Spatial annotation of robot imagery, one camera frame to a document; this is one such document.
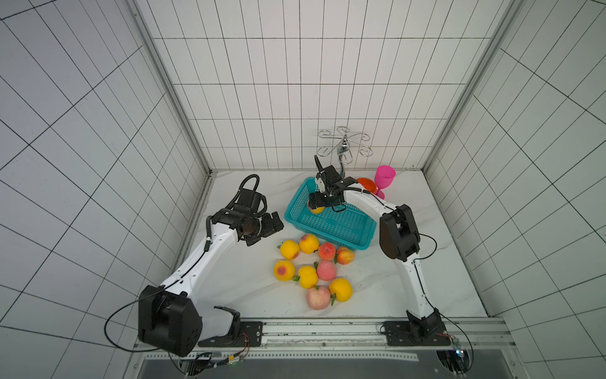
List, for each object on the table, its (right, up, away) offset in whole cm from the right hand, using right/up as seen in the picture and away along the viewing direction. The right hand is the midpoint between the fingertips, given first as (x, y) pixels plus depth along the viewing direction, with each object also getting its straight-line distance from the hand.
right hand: (320, 196), depth 102 cm
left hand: (-19, -13, -22) cm, 32 cm away
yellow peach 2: (+6, -30, -26) cm, 40 cm away
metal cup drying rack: (+9, +21, -11) cm, 25 cm away
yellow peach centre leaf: (-6, -27, -23) cm, 36 cm away
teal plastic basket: (+13, -13, -5) cm, 19 cm away
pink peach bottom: (-2, -32, -28) cm, 43 cm away
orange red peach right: (+8, -21, -19) cm, 29 cm away
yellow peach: (-12, -19, -17) cm, 29 cm away
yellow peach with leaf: (-1, -6, -7) cm, 9 cm away
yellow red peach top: (-5, -18, -15) cm, 24 cm away
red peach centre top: (+1, -20, -17) cm, 26 cm away
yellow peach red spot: (-14, -25, -22) cm, 36 cm away
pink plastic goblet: (+27, +8, -6) cm, 29 cm away
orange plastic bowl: (+24, +5, +7) cm, 26 cm away
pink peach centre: (+1, -26, -21) cm, 33 cm away
